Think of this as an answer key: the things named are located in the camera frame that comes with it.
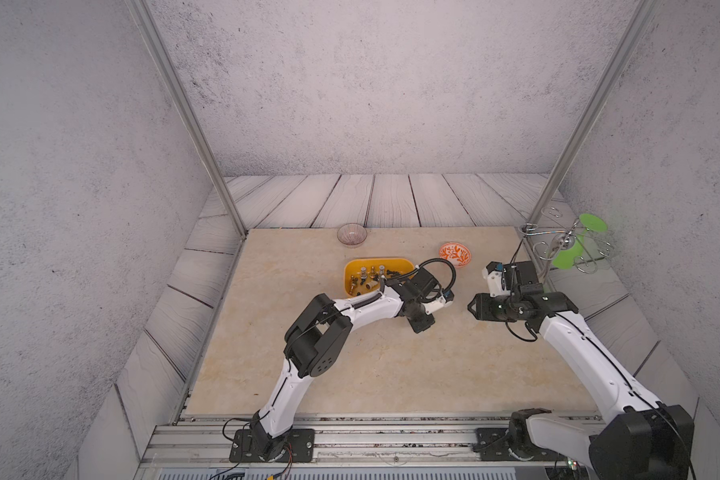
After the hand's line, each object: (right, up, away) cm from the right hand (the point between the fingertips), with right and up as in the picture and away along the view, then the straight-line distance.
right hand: (478, 305), depth 81 cm
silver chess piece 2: (-25, +9, +21) cm, 34 cm away
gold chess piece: (-28, +7, +23) cm, 37 cm away
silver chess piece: (-31, +7, +23) cm, 39 cm away
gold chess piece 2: (-35, +3, +23) cm, 42 cm away
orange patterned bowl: (+3, +14, +30) cm, 33 cm away
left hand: (-10, -7, +10) cm, 16 cm away
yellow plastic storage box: (-35, +8, +23) cm, 43 cm away
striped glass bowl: (-36, +21, +36) cm, 55 cm away
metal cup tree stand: (+26, +15, -2) cm, 30 cm away
